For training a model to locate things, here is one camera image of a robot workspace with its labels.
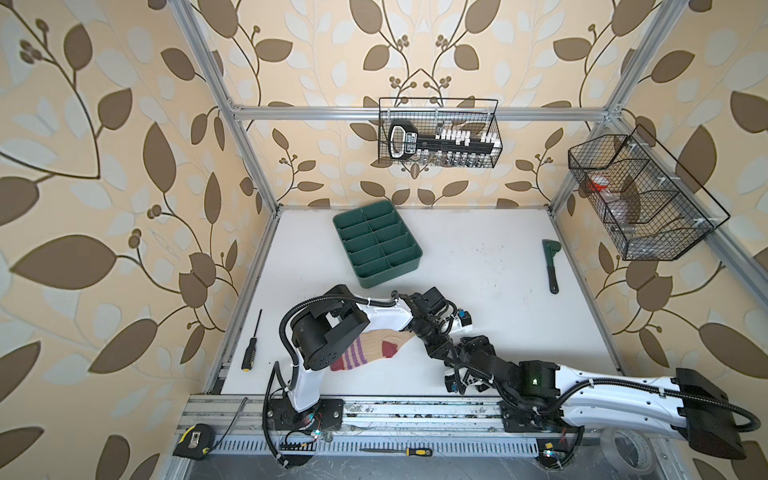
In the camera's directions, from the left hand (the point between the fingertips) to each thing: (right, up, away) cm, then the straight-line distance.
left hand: (457, 358), depth 81 cm
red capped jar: (+39, +48, 0) cm, 62 cm away
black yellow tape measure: (-64, -14, -13) cm, 66 cm away
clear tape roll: (+38, -17, -12) cm, 43 cm away
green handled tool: (+39, +30, +26) cm, 56 cm away
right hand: (+4, +3, 0) cm, 5 cm away
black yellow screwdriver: (-58, +2, +3) cm, 59 cm away
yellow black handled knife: (-13, -17, -12) cm, 24 cm away
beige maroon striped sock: (-24, +2, +5) cm, 24 cm away
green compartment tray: (-23, +32, +21) cm, 45 cm away
